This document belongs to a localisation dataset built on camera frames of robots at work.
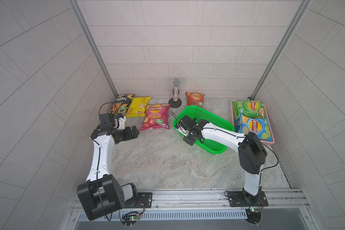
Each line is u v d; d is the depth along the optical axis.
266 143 0.86
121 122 0.72
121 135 0.70
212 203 0.71
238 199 0.68
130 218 0.65
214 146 0.80
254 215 0.69
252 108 0.96
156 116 0.96
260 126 0.85
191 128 0.64
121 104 1.04
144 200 0.71
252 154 0.47
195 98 1.08
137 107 1.02
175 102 1.09
